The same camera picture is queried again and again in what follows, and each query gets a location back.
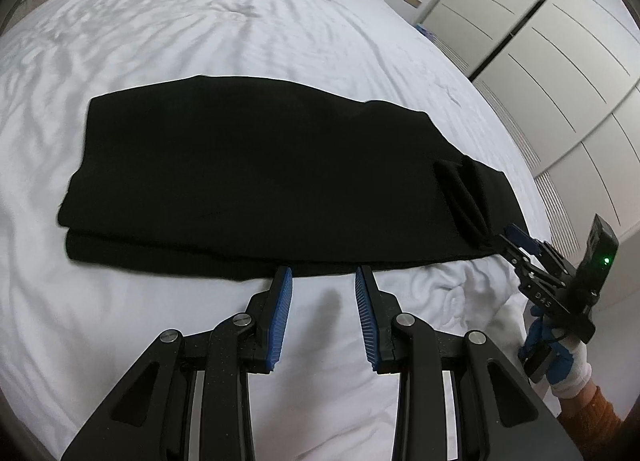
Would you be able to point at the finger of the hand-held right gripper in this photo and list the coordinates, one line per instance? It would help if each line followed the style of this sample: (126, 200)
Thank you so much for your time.
(522, 237)
(514, 253)

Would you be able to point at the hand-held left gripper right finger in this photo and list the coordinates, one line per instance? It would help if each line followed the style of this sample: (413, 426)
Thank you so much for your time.
(364, 321)

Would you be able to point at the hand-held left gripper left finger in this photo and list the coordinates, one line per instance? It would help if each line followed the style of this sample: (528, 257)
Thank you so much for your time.
(282, 321)

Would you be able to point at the black pants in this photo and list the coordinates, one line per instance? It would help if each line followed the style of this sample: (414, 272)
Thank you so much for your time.
(250, 166)

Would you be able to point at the person's right forearm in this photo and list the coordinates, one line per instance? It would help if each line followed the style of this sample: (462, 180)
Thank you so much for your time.
(595, 421)

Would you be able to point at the person's right hand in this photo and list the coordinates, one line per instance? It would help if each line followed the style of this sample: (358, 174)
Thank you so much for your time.
(572, 366)

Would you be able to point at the white wardrobe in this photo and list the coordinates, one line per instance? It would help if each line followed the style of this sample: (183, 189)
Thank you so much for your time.
(550, 41)

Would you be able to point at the blue box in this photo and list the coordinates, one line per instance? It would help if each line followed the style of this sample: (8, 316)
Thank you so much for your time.
(425, 32)

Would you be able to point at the white bed duvet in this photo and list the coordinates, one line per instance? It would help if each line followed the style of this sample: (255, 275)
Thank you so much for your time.
(225, 16)

